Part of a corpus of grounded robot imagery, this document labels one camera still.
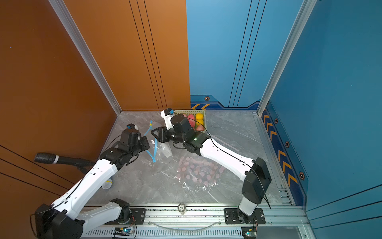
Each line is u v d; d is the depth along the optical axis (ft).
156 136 2.17
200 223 2.38
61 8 2.28
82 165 2.33
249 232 2.33
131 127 2.29
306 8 2.29
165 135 2.04
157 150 2.41
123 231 2.32
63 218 1.23
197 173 2.80
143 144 2.32
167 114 2.07
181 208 2.33
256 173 1.39
